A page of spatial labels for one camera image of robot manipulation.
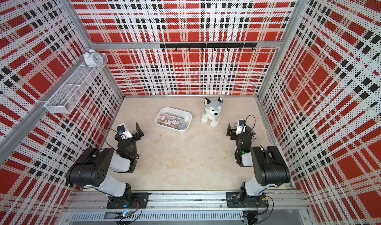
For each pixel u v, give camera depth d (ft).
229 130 2.78
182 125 3.26
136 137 2.65
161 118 3.33
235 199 2.40
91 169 1.49
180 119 3.42
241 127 2.52
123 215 2.27
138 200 2.41
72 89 2.41
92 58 2.63
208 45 2.89
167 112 3.54
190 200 2.46
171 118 3.43
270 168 1.49
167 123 3.24
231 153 2.95
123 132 2.41
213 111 2.98
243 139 2.34
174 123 3.23
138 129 2.68
